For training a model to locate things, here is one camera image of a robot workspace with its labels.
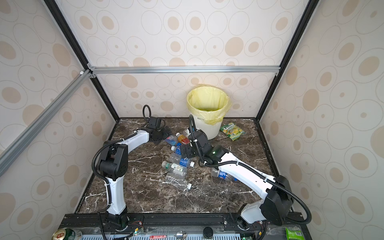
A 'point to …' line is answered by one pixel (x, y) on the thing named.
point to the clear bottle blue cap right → (221, 174)
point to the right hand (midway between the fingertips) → (188, 145)
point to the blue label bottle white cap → (177, 149)
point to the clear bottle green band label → (176, 169)
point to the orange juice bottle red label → (182, 138)
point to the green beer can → (67, 234)
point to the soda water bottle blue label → (182, 161)
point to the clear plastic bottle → (178, 181)
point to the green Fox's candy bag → (231, 130)
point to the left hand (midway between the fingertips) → (171, 131)
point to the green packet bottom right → (294, 233)
